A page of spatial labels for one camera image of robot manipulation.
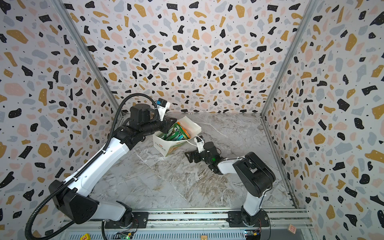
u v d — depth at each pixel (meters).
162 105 0.62
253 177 0.49
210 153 0.72
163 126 0.64
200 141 0.82
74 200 0.38
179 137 0.92
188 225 0.73
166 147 0.82
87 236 0.68
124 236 0.70
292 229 0.72
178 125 0.92
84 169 0.42
